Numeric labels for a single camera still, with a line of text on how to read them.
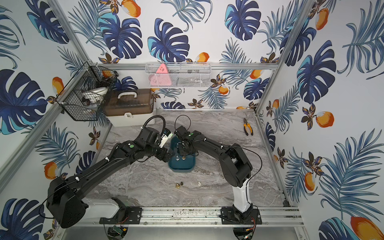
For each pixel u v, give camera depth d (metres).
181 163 0.92
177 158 0.93
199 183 0.84
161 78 0.90
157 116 0.63
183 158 0.94
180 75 1.01
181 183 0.85
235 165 0.51
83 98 0.84
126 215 0.69
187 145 0.67
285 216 0.76
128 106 0.95
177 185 0.83
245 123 1.13
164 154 0.69
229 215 0.74
